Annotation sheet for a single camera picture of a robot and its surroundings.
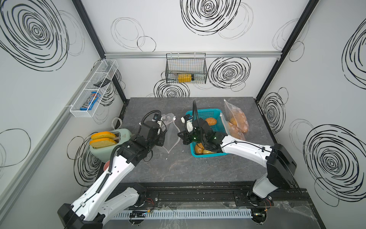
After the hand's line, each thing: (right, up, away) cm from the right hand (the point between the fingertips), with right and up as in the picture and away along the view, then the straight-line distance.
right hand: (178, 133), depth 78 cm
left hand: (-10, +2, -4) cm, 11 cm away
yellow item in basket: (+3, +33, +9) cm, 34 cm away
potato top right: (+22, +6, +22) cm, 32 cm away
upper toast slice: (-41, 0, -4) cm, 41 cm away
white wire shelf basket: (-48, +40, +14) cm, 64 cm away
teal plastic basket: (+28, +1, +23) cm, 37 cm away
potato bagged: (+41, +6, +18) cm, 45 cm away
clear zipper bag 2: (+34, +1, +12) cm, 36 cm away
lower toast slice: (-39, -3, -6) cm, 40 cm away
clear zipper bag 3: (-4, -1, +7) cm, 8 cm away
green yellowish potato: (+16, -12, +8) cm, 22 cm away
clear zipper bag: (+34, +14, +16) cm, 40 cm away
